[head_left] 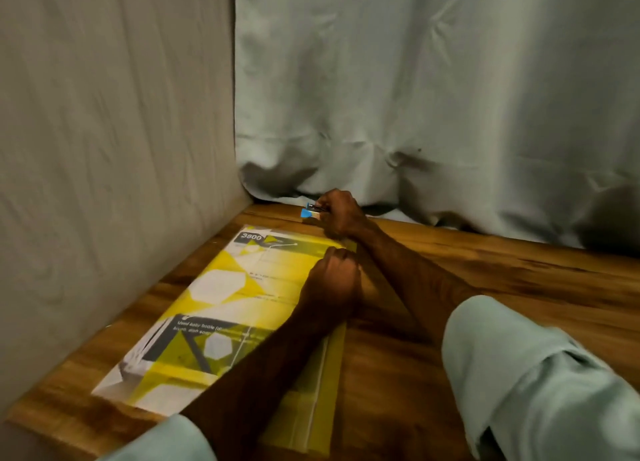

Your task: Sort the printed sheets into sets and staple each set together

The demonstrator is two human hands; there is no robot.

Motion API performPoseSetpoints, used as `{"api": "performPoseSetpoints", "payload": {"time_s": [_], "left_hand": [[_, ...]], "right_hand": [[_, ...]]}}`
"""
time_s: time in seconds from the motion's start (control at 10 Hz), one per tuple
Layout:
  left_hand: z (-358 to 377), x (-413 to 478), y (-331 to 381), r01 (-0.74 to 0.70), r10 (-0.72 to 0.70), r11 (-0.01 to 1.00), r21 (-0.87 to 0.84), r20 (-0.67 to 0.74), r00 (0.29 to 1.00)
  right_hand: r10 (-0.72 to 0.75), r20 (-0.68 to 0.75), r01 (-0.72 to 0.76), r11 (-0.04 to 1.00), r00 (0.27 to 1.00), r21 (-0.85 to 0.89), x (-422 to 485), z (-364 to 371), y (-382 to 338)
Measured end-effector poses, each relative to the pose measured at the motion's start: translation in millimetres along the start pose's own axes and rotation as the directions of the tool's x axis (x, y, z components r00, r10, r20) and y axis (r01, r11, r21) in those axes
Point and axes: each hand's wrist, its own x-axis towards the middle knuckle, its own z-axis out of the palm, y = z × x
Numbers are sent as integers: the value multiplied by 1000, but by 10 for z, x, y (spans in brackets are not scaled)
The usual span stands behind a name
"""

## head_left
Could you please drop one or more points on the person's left hand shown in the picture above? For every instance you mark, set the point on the person's left hand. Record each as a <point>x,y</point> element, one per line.
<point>330,286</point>

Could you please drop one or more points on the person's right hand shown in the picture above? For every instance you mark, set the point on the person's right hand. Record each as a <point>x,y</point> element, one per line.
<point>342,216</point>

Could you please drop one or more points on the blue pen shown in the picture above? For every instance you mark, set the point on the blue pen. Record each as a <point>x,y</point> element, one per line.
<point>310,213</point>

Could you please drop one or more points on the yellow patterned folder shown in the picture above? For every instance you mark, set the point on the yellow patterned folder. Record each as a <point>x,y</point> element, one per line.
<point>230,316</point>

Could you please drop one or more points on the person's right forearm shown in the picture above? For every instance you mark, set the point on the person's right forearm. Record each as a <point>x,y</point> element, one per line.
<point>480,326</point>

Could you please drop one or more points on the person's left forearm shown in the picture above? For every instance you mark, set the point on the person's left forearm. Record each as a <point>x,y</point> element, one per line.
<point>230,406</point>

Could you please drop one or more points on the pale green curtain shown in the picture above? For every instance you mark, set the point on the pale green curtain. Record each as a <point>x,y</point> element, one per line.
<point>440,86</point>

